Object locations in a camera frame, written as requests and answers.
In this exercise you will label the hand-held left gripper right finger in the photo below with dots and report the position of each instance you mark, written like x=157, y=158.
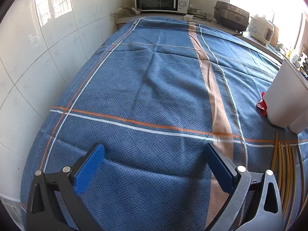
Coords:
x=217, y=166

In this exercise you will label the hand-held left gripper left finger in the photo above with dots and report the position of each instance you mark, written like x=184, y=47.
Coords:
x=89, y=168

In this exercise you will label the brown bamboo chopstick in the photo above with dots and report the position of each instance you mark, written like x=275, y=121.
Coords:
x=274, y=151
x=280, y=173
x=293, y=168
x=286, y=173

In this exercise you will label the white two-compartment utensil holder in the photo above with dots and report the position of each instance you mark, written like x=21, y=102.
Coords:
x=284, y=96

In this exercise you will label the red plastic tag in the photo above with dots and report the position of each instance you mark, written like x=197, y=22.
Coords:
x=261, y=105

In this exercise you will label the blue plaid tablecloth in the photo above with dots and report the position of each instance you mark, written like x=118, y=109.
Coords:
x=144, y=89

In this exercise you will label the row of small bottles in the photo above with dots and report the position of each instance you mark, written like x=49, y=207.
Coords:
x=294, y=57

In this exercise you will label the brown cardboard box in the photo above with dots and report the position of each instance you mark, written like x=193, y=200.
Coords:
x=274, y=37

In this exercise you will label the white rice cooker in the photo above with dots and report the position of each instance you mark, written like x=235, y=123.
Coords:
x=261, y=30

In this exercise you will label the black countertop appliance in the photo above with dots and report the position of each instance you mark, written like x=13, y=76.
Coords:
x=228, y=16

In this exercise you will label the white power adapter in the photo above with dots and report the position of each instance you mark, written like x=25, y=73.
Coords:
x=189, y=17

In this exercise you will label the white power strip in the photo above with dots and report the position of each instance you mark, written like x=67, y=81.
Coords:
x=195, y=9

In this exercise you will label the white microwave oven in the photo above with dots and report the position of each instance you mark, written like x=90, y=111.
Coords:
x=154, y=0

